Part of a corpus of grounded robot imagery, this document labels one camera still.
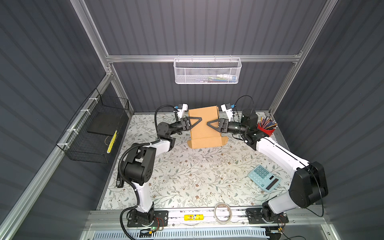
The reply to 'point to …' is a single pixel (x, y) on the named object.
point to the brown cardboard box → (203, 136)
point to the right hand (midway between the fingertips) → (210, 126)
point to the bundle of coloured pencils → (267, 123)
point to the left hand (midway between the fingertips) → (202, 121)
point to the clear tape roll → (222, 213)
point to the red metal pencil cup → (268, 132)
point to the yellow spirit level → (193, 217)
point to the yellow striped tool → (109, 148)
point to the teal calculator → (266, 179)
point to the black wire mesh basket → (91, 136)
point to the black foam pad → (106, 123)
